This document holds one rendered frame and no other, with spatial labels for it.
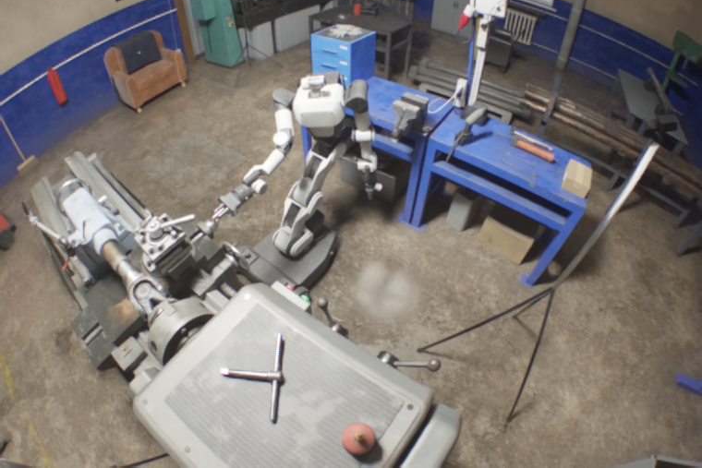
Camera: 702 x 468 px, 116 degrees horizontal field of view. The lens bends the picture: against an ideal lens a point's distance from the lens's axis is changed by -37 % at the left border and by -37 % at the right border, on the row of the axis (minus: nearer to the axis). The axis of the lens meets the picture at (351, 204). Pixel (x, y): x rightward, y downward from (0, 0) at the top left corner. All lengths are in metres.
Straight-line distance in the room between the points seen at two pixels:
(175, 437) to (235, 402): 0.17
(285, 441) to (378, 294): 1.75
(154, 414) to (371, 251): 2.05
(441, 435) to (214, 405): 0.50
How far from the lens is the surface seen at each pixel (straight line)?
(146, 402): 0.89
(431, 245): 2.69
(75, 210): 1.77
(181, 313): 1.09
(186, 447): 0.83
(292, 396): 0.78
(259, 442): 0.78
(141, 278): 1.33
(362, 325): 2.28
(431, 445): 0.83
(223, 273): 1.63
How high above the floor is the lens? 2.10
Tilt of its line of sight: 47 degrees down
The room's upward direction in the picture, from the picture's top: 1 degrees clockwise
